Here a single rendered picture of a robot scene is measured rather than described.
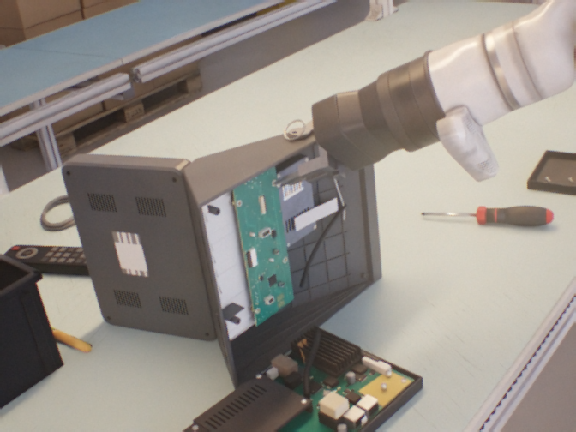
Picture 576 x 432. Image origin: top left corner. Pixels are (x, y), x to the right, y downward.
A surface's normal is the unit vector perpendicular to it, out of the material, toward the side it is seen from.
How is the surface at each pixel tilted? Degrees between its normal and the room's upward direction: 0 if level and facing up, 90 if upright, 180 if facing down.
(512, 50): 56
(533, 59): 75
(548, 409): 0
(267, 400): 0
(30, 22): 90
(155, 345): 0
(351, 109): 37
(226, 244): 90
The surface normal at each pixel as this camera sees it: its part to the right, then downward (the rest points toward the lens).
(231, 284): 0.73, 0.23
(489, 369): -0.12, -0.88
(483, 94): -0.17, 0.44
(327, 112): -0.56, -0.32
